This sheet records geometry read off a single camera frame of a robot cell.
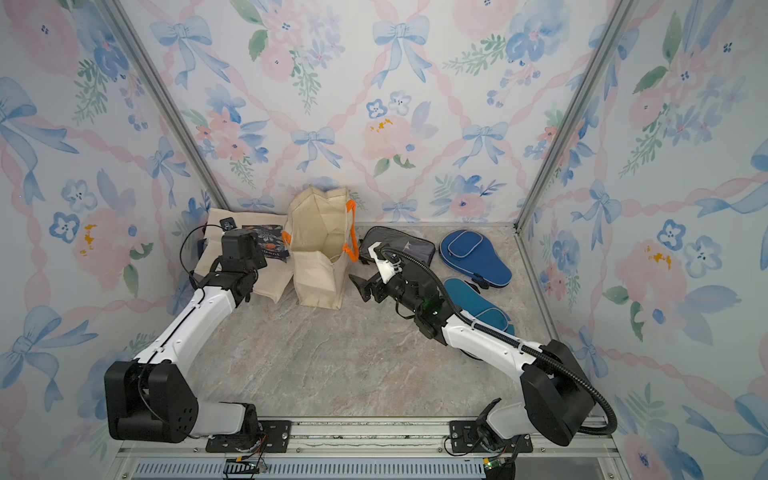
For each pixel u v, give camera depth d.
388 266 0.65
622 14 0.69
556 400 0.42
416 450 0.73
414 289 0.60
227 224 0.70
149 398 0.41
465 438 0.73
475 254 1.07
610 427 0.39
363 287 0.68
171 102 0.85
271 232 1.07
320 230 1.12
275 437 0.74
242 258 0.63
